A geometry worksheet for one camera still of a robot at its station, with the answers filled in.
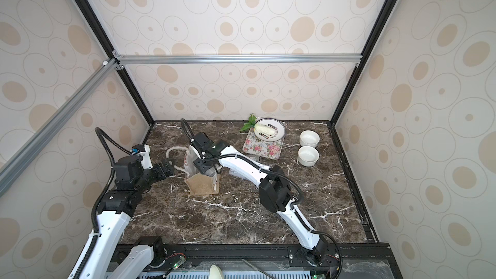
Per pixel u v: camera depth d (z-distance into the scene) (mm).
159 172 660
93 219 461
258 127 1131
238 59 1597
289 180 489
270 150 1062
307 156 1035
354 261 735
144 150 662
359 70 946
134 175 558
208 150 646
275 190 547
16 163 522
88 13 750
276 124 1171
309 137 1104
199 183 861
